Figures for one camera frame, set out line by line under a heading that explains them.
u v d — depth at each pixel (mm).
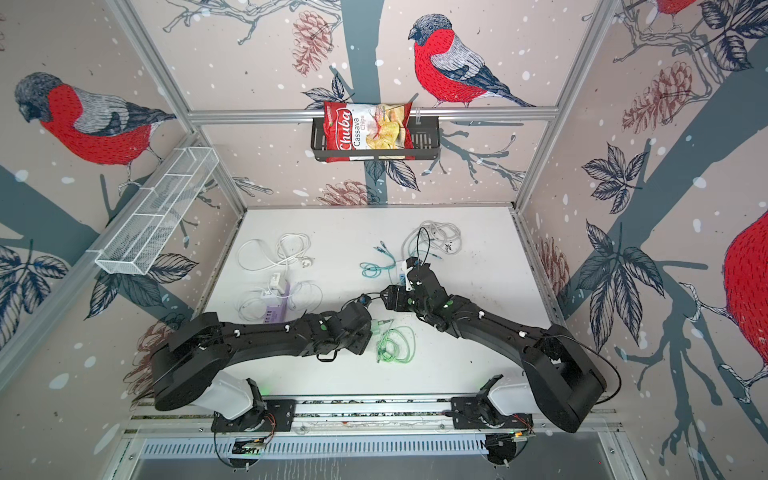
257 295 971
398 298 744
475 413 729
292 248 1087
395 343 857
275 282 901
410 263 781
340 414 754
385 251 1070
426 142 949
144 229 740
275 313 895
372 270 1007
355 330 684
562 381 418
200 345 487
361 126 878
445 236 1113
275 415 728
